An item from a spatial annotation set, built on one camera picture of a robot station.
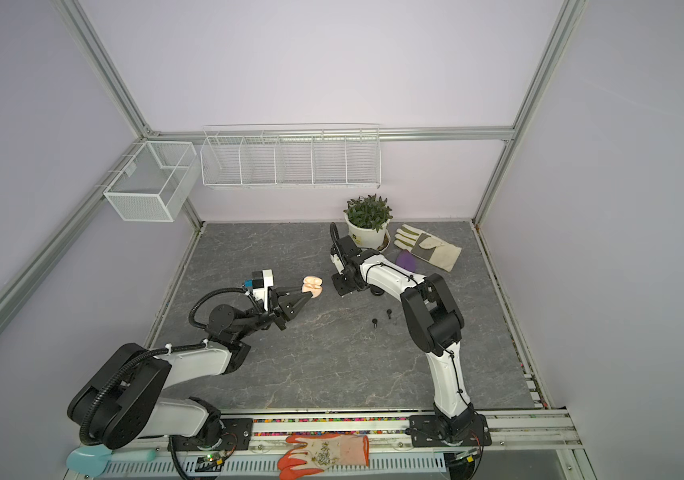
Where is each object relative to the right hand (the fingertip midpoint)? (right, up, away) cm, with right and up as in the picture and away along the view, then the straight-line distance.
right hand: (345, 286), depth 97 cm
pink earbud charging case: (-7, +4, -25) cm, 26 cm away
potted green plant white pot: (+8, +22, +2) cm, 23 cm away
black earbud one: (+15, -8, -1) cm, 17 cm away
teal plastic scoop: (-59, -38, -27) cm, 76 cm away
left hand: (-7, +1, -25) cm, 26 cm away
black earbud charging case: (+11, -2, +2) cm, 11 cm away
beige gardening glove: (+31, +13, +15) cm, 36 cm away
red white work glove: (-4, -36, -28) cm, 46 cm away
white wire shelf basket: (-16, +44, +1) cm, 46 cm away
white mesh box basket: (-64, +35, +2) cm, 73 cm away
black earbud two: (+10, -11, -4) cm, 15 cm away
